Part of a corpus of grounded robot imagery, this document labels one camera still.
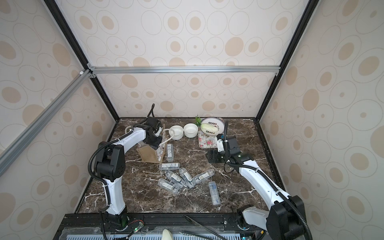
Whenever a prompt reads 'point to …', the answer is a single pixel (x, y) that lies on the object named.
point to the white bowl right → (190, 130)
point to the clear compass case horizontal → (169, 166)
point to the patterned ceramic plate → (215, 121)
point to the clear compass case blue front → (214, 192)
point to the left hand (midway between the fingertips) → (160, 140)
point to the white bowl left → (179, 132)
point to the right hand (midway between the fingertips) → (218, 154)
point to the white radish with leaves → (206, 127)
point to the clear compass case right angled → (203, 175)
